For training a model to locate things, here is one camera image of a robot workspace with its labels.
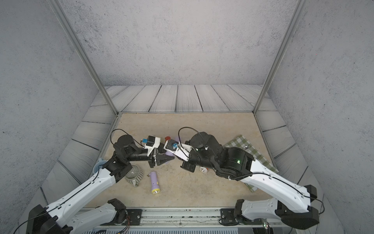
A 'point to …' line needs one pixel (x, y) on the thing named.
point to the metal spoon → (246, 146)
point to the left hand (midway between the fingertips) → (173, 155)
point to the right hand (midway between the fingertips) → (176, 151)
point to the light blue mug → (98, 165)
